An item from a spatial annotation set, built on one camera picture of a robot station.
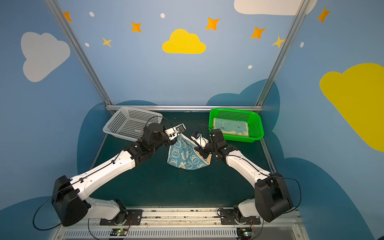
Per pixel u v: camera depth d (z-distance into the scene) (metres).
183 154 0.86
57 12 0.70
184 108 1.19
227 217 0.74
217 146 0.66
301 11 0.71
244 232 0.72
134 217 0.74
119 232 0.70
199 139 0.72
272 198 0.42
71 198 0.39
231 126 1.10
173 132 0.64
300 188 0.43
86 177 0.44
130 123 1.15
